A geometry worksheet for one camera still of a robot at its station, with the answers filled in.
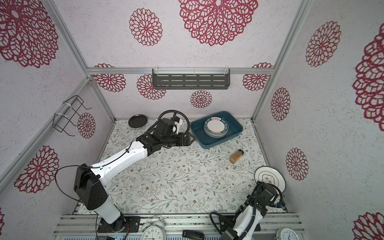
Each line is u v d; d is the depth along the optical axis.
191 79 0.92
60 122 0.73
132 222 0.74
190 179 0.90
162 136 0.60
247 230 0.48
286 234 0.69
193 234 0.69
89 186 0.42
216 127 1.10
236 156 0.95
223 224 0.73
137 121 1.19
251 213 0.56
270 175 0.90
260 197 0.64
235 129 1.13
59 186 0.46
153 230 0.69
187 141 0.69
